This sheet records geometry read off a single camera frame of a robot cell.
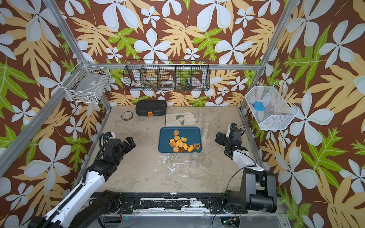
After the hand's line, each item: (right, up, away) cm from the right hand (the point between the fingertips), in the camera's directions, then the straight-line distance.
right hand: (222, 135), depth 92 cm
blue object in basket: (+21, +19, -6) cm, 29 cm away
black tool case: (-52, +20, +24) cm, 60 cm away
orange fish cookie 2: (-20, -9, +3) cm, 22 cm away
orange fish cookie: (-28, -6, +4) cm, 29 cm away
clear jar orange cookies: (-19, -14, -5) cm, 24 cm away
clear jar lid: (-11, -18, -2) cm, 21 cm away
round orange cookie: (-30, -3, +10) cm, 32 cm away
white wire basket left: (-84, +32, -6) cm, 90 cm away
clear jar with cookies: (-10, +3, +5) cm, 11 cm away
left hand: (-58, -2, -10) cm, 59 cm away
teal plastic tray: (-18, -1, +12) cm, 21 cm away
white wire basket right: (+27, +17, -9) cm, 33 cm away
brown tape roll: (-72, +14, +23) cm, 77 cm away
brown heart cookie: (-16, -8, +4) cm, 18 cm away
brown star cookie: (-27, -10, +1) cm, 29 cm away
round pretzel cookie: (-31, +1, +13) cm, 33 cm away
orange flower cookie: (-30, -10, +2) cm, 32 cm away
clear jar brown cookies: (-12, +14, +13) cm, 23 cm away
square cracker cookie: (-25, -4, +7) cm, 26 cm away
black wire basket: (-37, +41, +6) cm, 56 cm away
